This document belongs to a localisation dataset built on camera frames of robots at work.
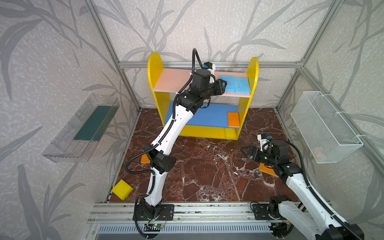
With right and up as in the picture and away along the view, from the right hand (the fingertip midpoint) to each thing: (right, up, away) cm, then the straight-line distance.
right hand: (245, 145), depth 81 cm
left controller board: (-47, -37, -10) cm, 61 cm away
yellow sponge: (-68, -24, 0) cm, 72 cm away
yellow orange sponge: (-4, +14, +12) cm, 19 cm away
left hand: (-12, +34, -11) cm, 38 cm away
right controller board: (+15, -41, -7) cm, 44 cm away
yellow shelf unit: (-10, +16, +16) cm, 24 cm away
